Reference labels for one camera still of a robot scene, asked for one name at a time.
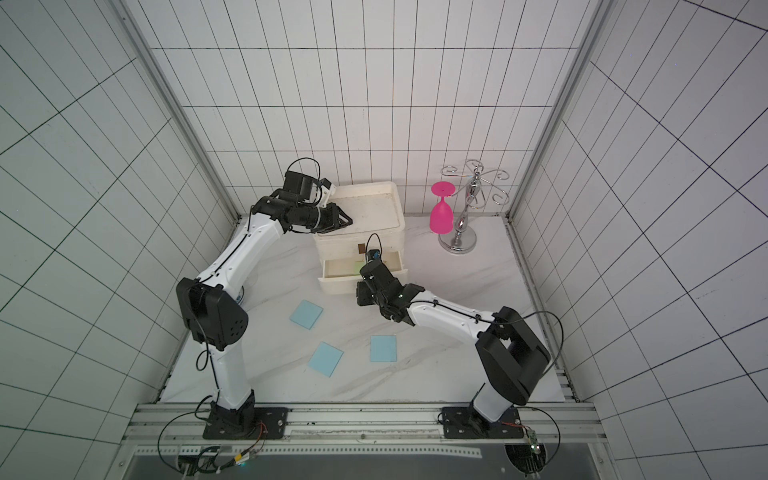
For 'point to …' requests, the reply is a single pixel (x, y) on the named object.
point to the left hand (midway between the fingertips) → (347, 228)
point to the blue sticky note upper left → (306, 314)
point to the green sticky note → (357, 267)
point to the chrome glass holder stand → (463, 239)
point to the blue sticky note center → (383, 348)
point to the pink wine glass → (441, 220)
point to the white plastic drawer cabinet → (374, 208)
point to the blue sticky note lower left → (325, 358)
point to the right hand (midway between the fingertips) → (351, 288)
